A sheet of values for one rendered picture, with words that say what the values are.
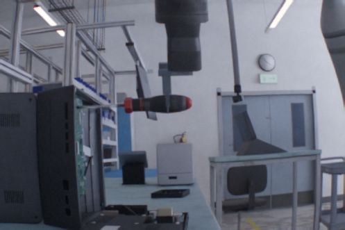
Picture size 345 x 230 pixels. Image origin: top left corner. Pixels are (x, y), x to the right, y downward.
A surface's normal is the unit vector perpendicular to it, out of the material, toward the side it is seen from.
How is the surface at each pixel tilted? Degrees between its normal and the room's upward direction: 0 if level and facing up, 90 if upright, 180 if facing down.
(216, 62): 90
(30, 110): 90
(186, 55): 115
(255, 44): 90
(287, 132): 90
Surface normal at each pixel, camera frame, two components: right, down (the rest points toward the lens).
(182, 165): -0.02, -0.09
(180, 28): 0.00, 0.51
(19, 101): 0.32, -0.10
